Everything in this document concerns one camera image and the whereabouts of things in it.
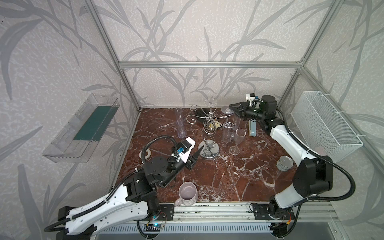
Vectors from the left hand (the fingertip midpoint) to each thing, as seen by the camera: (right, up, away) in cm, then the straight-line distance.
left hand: (200, 139), depth 58 cm
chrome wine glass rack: (+5, -11, +36) cm, 38 cm away
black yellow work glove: (+1, +10, +16) cm, 19 cm away
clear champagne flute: (-13, +6, +36) cm, 38 cm away
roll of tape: (-33, -15, +36) cm, 51 cm away
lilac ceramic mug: (-7, -32, +22) cm, 40 cm away
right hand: (+15, +17, +19) cm, 30 cm away
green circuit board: (-23, -44, +13) cm, 51 cm away
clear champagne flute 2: (+23, -2, +28) cm, 36 cm away
